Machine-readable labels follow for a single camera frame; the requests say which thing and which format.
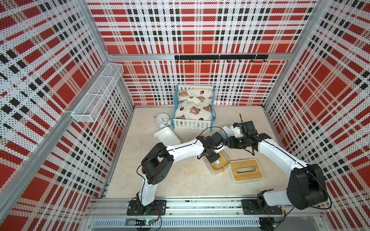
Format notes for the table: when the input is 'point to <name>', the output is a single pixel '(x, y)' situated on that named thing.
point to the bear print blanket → (196, 107)
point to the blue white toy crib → (187, 124)
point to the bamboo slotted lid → (224, 160)
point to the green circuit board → (144, 222)
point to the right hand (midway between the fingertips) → (229, 142)
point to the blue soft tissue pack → (217, 161)
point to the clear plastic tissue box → (214, 171)
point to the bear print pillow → (183, 94)
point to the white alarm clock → (163, 120)
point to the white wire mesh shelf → (90, 107)
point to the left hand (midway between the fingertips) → (214, 155)
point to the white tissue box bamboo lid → (245, 170)
